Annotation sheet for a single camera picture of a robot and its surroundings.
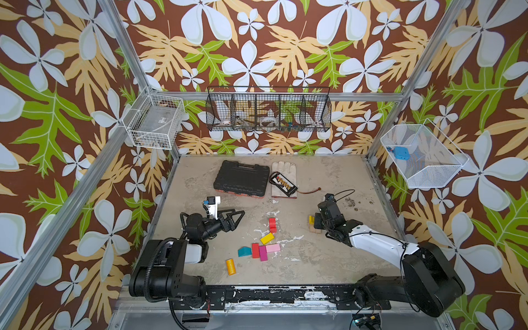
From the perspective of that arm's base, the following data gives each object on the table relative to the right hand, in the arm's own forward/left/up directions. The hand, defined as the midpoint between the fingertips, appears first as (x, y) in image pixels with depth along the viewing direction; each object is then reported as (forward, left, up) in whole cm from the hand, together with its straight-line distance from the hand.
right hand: (317, 215), depth 91 cm
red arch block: (-2, +20, -5) cm, 20 cm away
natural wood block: (-6, +2, -3) cm, 7 cm away
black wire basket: (+44, +21, +27) cm, 55 cm away
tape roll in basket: (+40, +21, +22) cm, 50 cm away
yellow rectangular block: (-9, +22, -4) cm, 24 cm away
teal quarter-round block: (-14, +32, -4) cm, 36 cm away
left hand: (-1, +35, +8) cm, 36 cm away
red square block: (-14, +28, -5) cm, 31 cm away
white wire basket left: (+30, +71, +30) cm, 83 cm away
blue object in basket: (+18, -35, +21) cm, 45 cm away
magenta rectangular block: (-15, +24, -4) cm, 29 cm away
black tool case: (+19, +30, +1) cm, 36 cm away
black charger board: (+20, +13, -2) cm, 24 cm away
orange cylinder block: (-20, +37, -5) cm, 43 cm away
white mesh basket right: (+14, -42, +23) cm, 50 cm away
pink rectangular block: (-12, +20, -6) cm, 24 cm away
